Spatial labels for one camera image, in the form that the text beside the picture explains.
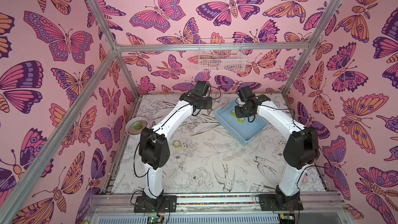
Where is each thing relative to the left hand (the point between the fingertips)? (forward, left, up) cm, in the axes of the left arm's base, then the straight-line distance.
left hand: (210, 101), depth 89 cm
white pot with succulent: (-12, +44, -9) cm, 46 cm away
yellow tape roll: (-7, -1, +6) cm, 10 cm away
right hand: (-4, -15, -6) cm, 17 cm away
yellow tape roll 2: (-16, +20, -21) cm, 33 cm away
